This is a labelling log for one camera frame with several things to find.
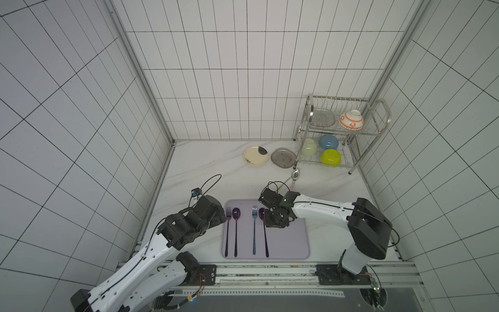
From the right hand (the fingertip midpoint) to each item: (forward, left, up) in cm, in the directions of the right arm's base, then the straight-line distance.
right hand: (262, 227), depth 83 cm
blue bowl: (+48, -36, +7) cm, 60 cm away
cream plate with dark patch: (+43, +5, -2) cm, 44 cm away
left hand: (-2, +20, +11) cm, 24 cm away
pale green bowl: (+43, -24, +7) cm, 50 cm away
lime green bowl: (+37, -35, +6) cm, 51 cm away
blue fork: (+6, +4, -1) cm, 7 cm away
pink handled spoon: (+29, -17, 0) cm, 33 cm away
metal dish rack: (+37, -33, +25) cm, 55 cm away
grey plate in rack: (+46, -27, +25) cm, 59 cm away
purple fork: (+5, +16, -1) cm, 17 cm away
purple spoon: (+5, +12, 0) cm, 13 cm away
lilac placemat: (-4, +7, -1) cm, 8 cm away
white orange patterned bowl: (+40, -39, +28) cm, 63 cm away
